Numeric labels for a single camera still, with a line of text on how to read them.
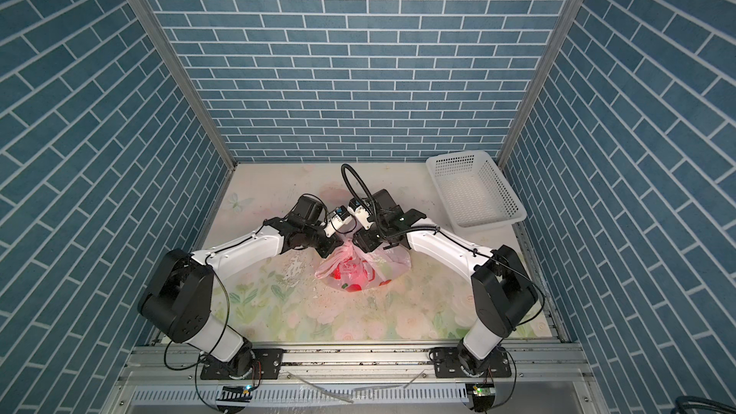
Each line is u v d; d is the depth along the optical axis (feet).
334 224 2.63
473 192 3.69
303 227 2.28
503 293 1.47
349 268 2.77
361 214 2.52
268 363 2.41
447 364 2.41
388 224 2.15
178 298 1.45
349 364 2.47
